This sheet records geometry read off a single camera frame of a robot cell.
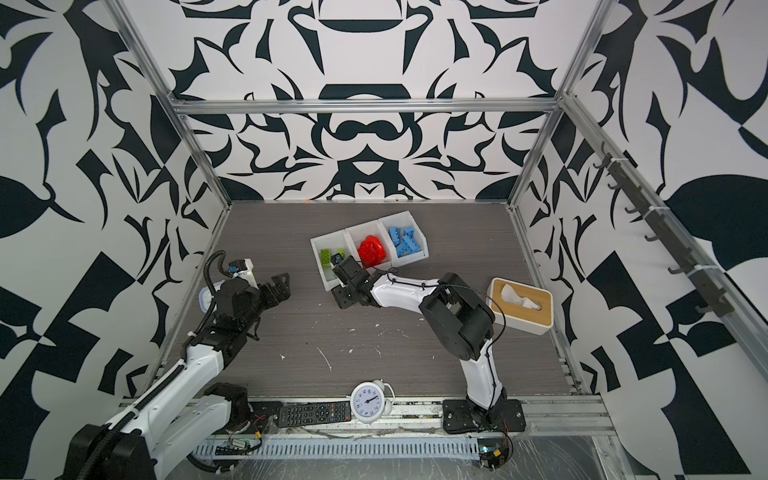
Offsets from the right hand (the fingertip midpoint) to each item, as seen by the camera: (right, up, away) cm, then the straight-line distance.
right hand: (342, 289), depth 93 cm
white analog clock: (+9, -24, -18) cm, 32 cm away
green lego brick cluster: (-7, +9, +9) cm, 15 cm away
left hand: (-18, +6, -9) cm, 21 cm away
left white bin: (-7, +12, +9) cm, 17 cm away
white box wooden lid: (+53, -4, -6) cm, 53 cm away
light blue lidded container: (-41, -2, -1) cm, 41 cm away
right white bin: (+20, +22, +16) cm, 34 cm away
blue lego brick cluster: (+20, +14, +9) cm, 26 cm away
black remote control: (-5, -27, -18) cm, 33 cm away
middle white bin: (+3, +16, +9) cm, 19 cm away
